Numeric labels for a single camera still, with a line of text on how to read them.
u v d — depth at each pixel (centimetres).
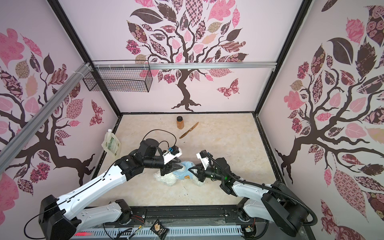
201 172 69
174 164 64
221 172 63
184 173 75
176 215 76
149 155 57
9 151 50
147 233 70
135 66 92
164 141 61
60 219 37
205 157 70
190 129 110
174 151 60
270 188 46
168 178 76
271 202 43
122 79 122
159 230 69
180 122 106
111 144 90
